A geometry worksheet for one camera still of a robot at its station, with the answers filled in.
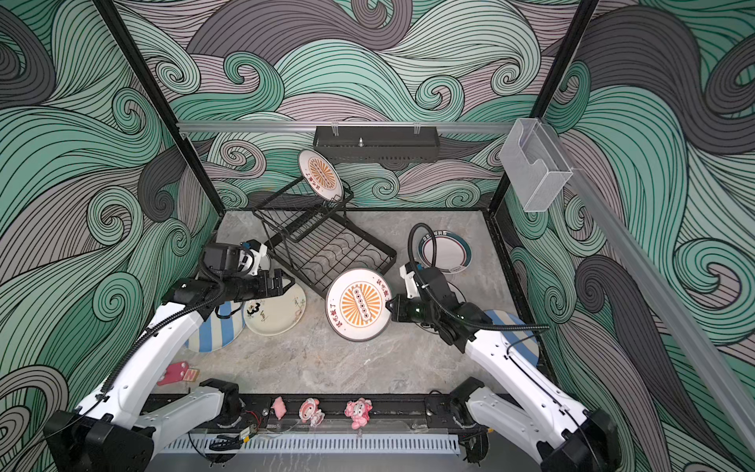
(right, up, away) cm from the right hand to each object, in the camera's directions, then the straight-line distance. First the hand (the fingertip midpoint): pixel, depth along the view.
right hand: (387, 305), depth 75 cm
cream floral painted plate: (-34, -7, +15) cm, 38 cm away
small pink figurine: (-27, -26, -2) cm, 38 cm away
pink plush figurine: (-7, -25, -4) cm, 26 cm away
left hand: (-28, +6, +2) cm, 28 cm away
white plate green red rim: (+26, +11, +31) cm, 42 cm away
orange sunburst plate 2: (-8, -1, +3) cm, 9 cm away
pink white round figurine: (-19, -26, -4) cm, 32 cm away
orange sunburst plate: (-20, +38, +18) cm, 46 cm away
